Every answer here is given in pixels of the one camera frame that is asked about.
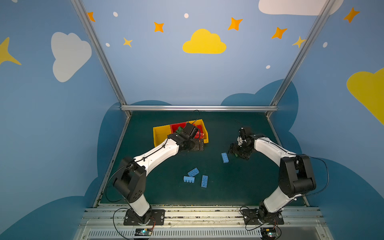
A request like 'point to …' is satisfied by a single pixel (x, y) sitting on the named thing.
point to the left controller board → (143, 231)
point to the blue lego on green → (189, 179)
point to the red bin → (174, 127)
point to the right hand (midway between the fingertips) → (234, 152)
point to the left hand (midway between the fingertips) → (199, 145)
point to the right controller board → (268, 233)
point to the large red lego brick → (201, 133)
